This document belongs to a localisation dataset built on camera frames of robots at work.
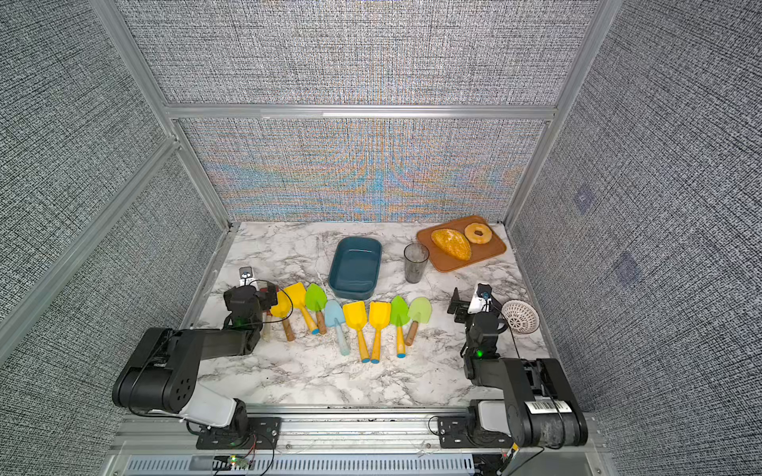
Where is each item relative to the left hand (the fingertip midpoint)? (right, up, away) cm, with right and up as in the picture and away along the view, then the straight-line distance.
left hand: (256, 281), depth 92 cm
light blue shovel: (+24, -11, +1) cm, 27 cm away
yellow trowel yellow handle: (+38, -12, +2) cm, 40 cm away
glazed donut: (+74, +18, +24) cm, 80 cm away
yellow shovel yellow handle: (+10, -5, +9) cm, 15 cm away
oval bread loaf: (+65, +12, +15) cm, 68 cm away
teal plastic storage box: (+29, +4, +15) cm, 33 cm away
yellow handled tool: (+31, -10, +1) cm, 33 cm away
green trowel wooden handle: (+17, -7, +7) cm, 20 cm away
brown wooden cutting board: (+61, +6, +15) cm, 63 cm away
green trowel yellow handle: (+45, -11, +3) cm, 46 cm away
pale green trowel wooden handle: (+51, -10, +3) cm, 53 cm away
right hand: (+66, 0, -6) cm, 66 cm away
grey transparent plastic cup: (+50, +6, 0) cm, 50 cm away
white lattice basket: (+83, -11, 0) cm, 83 cm away
